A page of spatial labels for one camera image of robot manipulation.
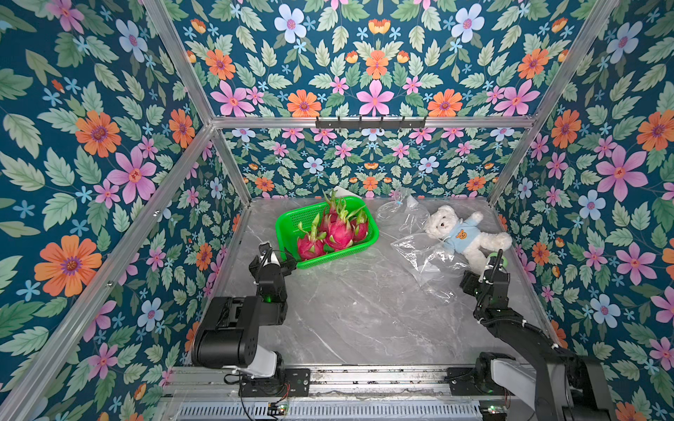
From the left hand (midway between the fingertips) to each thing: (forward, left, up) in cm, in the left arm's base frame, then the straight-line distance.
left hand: (273, 251), depth 90 cm
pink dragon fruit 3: (+16, -19, -1) cm, 26 cm away
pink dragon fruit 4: (+9, -31, +1) cm, 32 cm away
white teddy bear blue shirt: (+4, -70, -4) cm, 70 cm away
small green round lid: (-4, -81, -7) cm, 81 cm away
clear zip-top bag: (-6, -58, -10) cm, 59 cm away
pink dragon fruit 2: (+4, -23, +3) cm, 24 cm away
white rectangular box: (+35, -24, -7) cm, 43 cm away
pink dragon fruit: (0, -14, +2) cm, 14 cm away
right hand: (-12, -71, -4) cm, 72 cm away
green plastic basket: (+14, -2, -5) cm, 15 cm away
